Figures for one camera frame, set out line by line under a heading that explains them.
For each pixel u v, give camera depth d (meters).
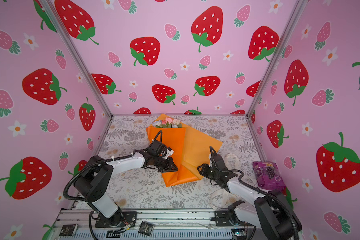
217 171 0.67
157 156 0.77
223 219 0.73
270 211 0.41
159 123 1.11
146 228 0.70
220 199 0.81
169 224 0.73
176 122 1.11
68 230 0.70
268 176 0.83
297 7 0.69
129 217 0.75
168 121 1.07
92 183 0.46
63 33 0.76
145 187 0.85
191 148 0.99
